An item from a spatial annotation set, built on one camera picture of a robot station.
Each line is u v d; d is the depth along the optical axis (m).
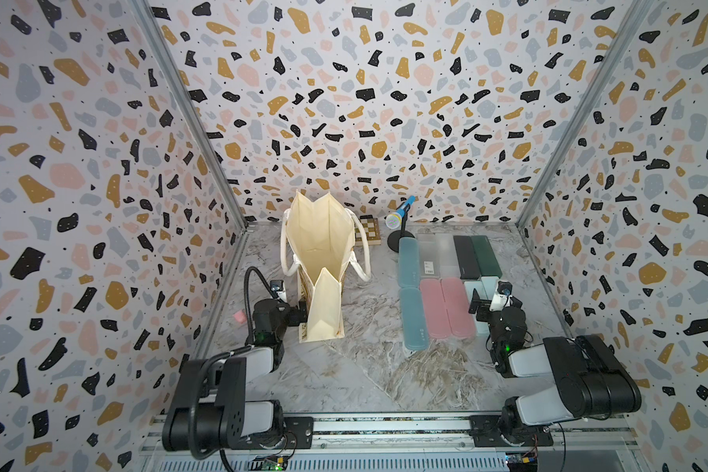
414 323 0.95
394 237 1.16
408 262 1.07
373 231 1.17
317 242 1.02
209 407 0.42
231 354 0.51
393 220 0.95
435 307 0.97
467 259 1.09
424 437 0.75
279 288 0.79
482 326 0.90
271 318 0.69
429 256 1.10
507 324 0.69
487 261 1.10
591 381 0.45
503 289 0.77
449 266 1.09
